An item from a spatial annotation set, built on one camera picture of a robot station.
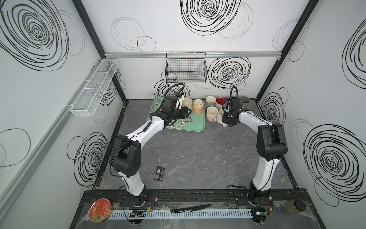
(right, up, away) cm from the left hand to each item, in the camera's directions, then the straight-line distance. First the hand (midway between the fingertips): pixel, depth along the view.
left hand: (188, 111), depth 87 cm
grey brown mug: (+43, +8, +19) cm, 48 cm away
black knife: (-8, -50, -17) cm, 53 cm away
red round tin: (-43, -48, -19) cm, 68 cm away
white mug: (+22, -4, +14) cm, 26 cm away
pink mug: (+17, -1, +13) cm, 21 cm away
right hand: (+26, -6, +13) cm, 30 cm away
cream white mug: (+24, +7, +22) cm, 34 cm away
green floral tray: (+5, -8, +18) cm, 21 cm away
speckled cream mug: (-1, +7, +19) cm, 20 cm away
